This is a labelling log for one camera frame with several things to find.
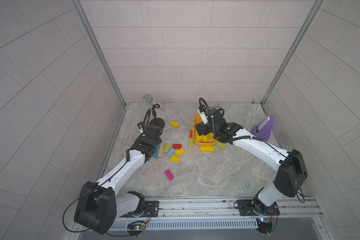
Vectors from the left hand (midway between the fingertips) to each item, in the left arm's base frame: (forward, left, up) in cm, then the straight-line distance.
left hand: (156, 134), depth 86 cm
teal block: (-8, +1, -10) cm, 13 cm away
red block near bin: (+7, -21, -9) cm, 24 cm away
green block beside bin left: (0, -20, -9) cm, 22 cm away
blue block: (-7, -8, -9) cm, 14 cm away
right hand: (+4, -26, +8) cm, 27 cm away
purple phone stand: (+3, -64, +1) cm, 64 cm away
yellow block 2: (-4, -31, -9) cm, 32 cm away
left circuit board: (-43, +4, -9) cm, 44 cm away
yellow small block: (-6, -14, -10) cm, 18 cm away
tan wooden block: (-6, -2, -9) cm, 11 cm away
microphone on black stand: (+15, +3, -6) cm, 16 cm away
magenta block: (-19, -8, -11) cm, 24 cm away
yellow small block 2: (-11, -11, -10) cm, 18 cm away
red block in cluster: (-2, -12, -11) cm, 16 cm away
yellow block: (+14, -10, -9) cm, 19 cm away
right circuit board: (-42, -55, -11) cm, 70 cm away
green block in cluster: (-4, -6, -9) cm, 12 cm away
